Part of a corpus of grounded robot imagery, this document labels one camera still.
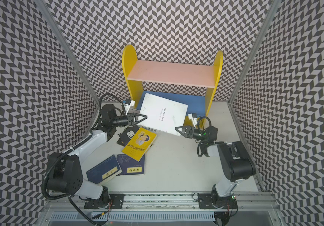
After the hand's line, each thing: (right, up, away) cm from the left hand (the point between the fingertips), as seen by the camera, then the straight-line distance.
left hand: (146, 119), depth 75 cm
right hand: (+16, -7, +3) cm, 18 cm away
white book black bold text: (+4, -11, +25) cm, 28 cm away
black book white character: (-17, -12, +19) cm, 28 cm away
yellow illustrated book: (-7, -17, +14) cm, 23 cm away
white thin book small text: (+9, +2, 0) cm, 9 cm away
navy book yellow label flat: (-11, -28, +7) cm, 31 cm away
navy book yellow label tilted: (-26, -31, +7) cm, 41 cm away
